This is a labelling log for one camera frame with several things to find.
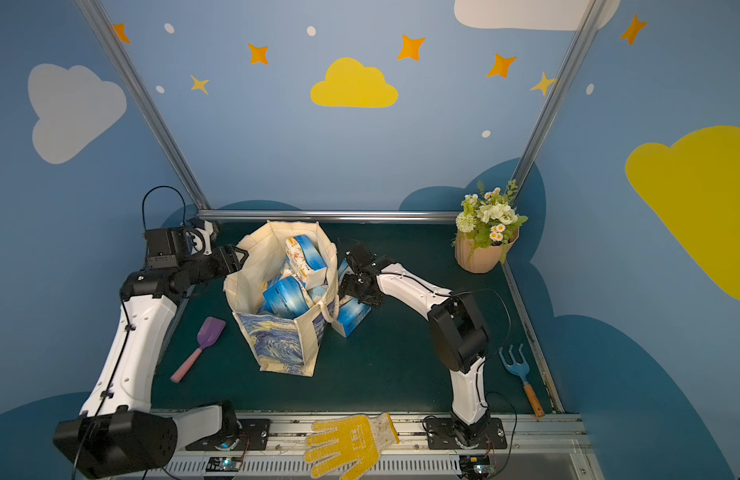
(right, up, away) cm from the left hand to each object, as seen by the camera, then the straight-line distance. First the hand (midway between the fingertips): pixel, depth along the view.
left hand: (242, 253), depth 76 cm
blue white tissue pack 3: (+28, -18, +12) cm, 35 cm away
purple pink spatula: (-18, -25, +15) cm, 34 cm away
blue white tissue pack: (+14, -1, +5) cm, 15 cm away
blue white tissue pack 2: (+11, -12, +2) cm, 16 cm away
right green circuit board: (+59, -52, -5) cm, 79 cm away
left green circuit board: (-2, -51, -5) cm, 51 cm away
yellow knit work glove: (+30, -47, -2) cm, 56 cm away
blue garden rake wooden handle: (+77, -34, +11) cm, 85 cm away
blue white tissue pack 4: (+26, -4, +1) cm, 27 cm away
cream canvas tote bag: (+11, -23, -3) cm, 25 cm away
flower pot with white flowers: (+66, +7, +9) cm, 67 cm away
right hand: (+28, -13, +17) cm, 35 cm away
